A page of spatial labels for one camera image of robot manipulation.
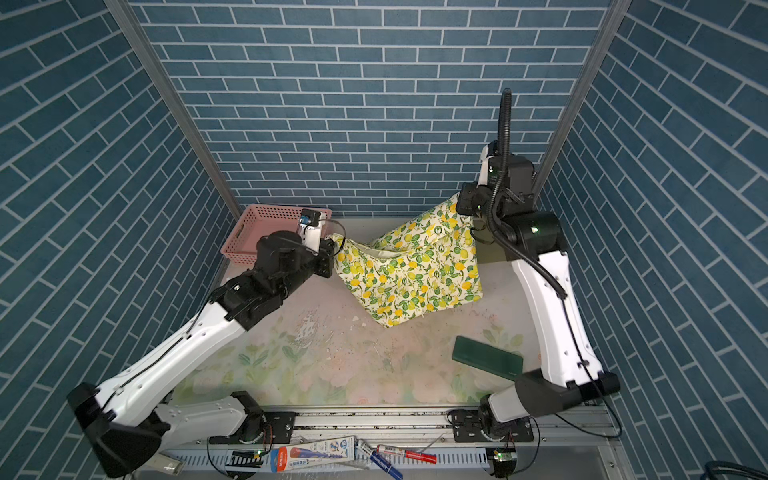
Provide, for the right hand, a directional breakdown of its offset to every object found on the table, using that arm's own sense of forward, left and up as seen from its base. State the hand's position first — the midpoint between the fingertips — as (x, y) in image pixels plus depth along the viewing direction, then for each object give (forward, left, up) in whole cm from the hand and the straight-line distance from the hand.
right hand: (464, 183), depth 66 cm
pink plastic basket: (+24, +75, -42) cm, 89 cm away
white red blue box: (-49, +32, -43) cm, 72 cm away
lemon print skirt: (-8, +11, -23) cm, 26 cm away
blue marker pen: (-48, +16, -43) cm, 67 cm away
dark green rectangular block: (-21, -13, -48) cm, 54 cm away
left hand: (-9, +29, -11) cm, 33 cm away
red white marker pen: (-47, +8, -43) cm, 64 cm away
